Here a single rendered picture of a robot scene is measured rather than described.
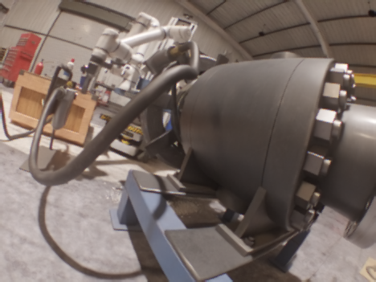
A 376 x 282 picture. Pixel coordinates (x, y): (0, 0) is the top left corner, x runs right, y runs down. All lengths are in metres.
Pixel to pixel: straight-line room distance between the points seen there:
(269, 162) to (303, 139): 0.09
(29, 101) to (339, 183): 1.85
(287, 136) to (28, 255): 0.74
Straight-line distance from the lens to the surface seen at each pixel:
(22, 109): 1.67
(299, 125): 0.35
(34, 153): 0.56
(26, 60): 4.37
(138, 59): 1.53
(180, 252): 0.35
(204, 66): 1.04
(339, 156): 0.45
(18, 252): 0.61
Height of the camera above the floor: 0.49
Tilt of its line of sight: 4 degrees down
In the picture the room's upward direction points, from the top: 22 degrees clockwise
